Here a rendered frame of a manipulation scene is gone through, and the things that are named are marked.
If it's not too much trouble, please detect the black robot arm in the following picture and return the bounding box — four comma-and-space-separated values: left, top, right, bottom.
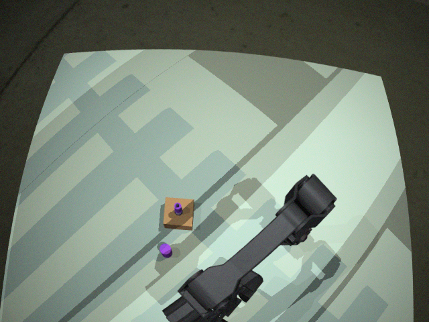
162, 174, 337, 322

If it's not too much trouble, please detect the tan square block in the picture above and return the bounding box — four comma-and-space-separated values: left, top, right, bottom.
163, 197, 194, 230

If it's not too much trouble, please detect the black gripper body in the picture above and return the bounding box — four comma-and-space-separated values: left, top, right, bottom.
195, 271, 263, 322

